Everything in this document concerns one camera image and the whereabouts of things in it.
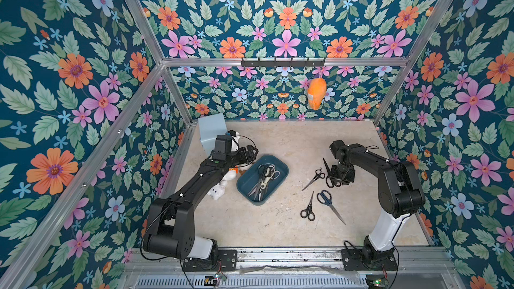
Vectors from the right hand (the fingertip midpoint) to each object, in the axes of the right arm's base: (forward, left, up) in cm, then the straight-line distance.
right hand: (338, 179), depth 94 cm
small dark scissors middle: (+3, +9, -1) cm, 10 cm away
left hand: (+5, +40, +16) cm, 44 cm away
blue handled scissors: (-9, +8, -1) cm, 12 cm away
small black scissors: (-5, +34, +1) cm, 35 cm away
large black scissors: (0, +3, -2) cm, 4 cm away
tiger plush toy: (+2, +49, +4) cm, 49 cm away
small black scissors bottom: (-16, +15, -2) cm, 22 cm away
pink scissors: (-6, +39, +1) cm, 39 cm away
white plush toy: (-8, +56, +3) cm, 57 cm away
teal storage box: (-1, +43, 0) cm, 43 cm away
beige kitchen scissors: (-4, +36, +1) cm, 36 cm away
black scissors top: (+1, +36, +4) cm, 36 cm away
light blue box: (+18, +63, +16) cm, 67 cm away
